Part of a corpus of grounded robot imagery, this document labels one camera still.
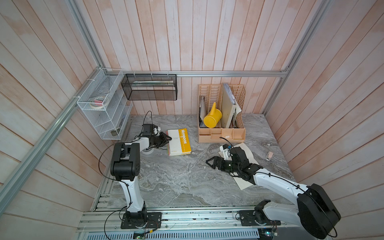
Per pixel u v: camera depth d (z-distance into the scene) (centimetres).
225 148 79
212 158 76
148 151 97
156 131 88
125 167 51
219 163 74
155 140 86
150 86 104
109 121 77
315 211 41
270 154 95
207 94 113
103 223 66
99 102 73
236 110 96
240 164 65
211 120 96
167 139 92
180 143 98
